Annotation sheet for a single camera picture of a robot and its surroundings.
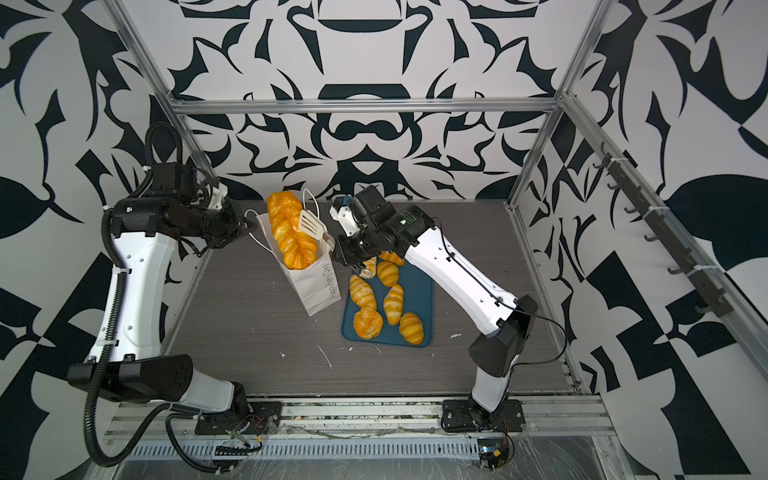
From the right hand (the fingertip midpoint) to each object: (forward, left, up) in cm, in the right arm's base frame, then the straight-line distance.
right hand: (334, 254), depth 69 cm
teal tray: (+4, -21, -31) cm, 38 cm away
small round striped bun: (+11, -12, -27) cm, 32 cm away
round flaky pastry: (-6, -6, -25) cm, 27 cm away
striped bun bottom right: (-7, -18, -26) cm, 33 cm away
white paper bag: (0, +7, -14) cm, 15 cm away
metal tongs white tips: (+8, +6, +1) cm, 10 cm away
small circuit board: (-35, -36, -31) cm, 59 cm away
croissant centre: (0, -13, -26) cm, 29 cm away
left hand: (+6, +18, +5) cm, 20 cm away
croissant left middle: (+4, -4, -26) cm, 26 cm away
